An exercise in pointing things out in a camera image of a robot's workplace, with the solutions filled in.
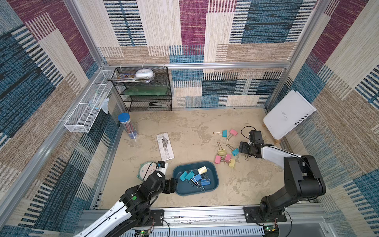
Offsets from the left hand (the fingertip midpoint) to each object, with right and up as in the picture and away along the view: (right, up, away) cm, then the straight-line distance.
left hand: (172, 179), depth 79 cm
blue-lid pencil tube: (-30, +31, +11) cm, 45 cm away
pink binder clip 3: (+32, +8, +13) cm, 36 cm away
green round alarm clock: (-16, +2, +8) cm, 19 cm away
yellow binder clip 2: (+29, +11, +18) cm, 36 cm away
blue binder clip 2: (+13, -2, +6) cm, 15 cm away
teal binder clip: (+6, 0, +6) cm, 9 cm away
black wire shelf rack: (-26, +45, +40) cm, 65 cm away
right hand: (+45, +15, +18) cm, 51 cm away
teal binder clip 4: (+37, +11, +16) cm, 42 cm away
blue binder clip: (+18, -3, +4) cm, 19 cm away
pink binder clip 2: (+26, +7, +15) cm, 31 cm away
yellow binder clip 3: (+34, +5, +11) cm, 36 cm away
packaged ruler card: (-8, +14, +20) cm, 26 cm away
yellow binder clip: (+17, +2, +8) cm, 19 cm away
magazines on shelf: (-27, +57, +13) cm, 65 cm away
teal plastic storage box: (+6, -7, +6) cm, 11 cm away
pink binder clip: (+39, +23, +27) cm, 52 cm away
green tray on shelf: (-20, +50, +18) cm, 57 cm away
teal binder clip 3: (+33, +22, +27) cm, 48 cm away
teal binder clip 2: (+9, 0, +5) cm, 10 cm away
